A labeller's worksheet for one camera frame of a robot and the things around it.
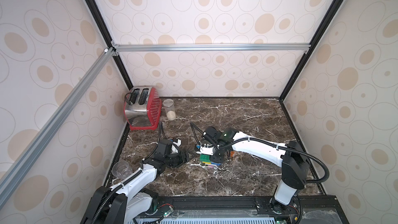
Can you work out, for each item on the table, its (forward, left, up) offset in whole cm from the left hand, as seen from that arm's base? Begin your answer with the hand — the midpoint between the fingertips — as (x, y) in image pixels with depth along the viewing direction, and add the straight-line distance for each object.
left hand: (196, 157), depth 81 cm
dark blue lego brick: (-1, -11, -6) cm, 13 cm away
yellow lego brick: (-1, -5, -4) cm, 7 cm away
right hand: (+3, -12, -1) cm, 12 cm away
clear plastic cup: (-4, +41, -8) cm, 42 cm away
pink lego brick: (-1, -8, -8) cm, 11 cm away
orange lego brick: (+6, -21, -6) cm, 22 cm away
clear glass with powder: (+33, +18, 0) cm, 38 cm away
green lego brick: (-4, -5, +8) cm, 10 cm away
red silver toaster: (+27, +32, +10) cm, 43 cm away
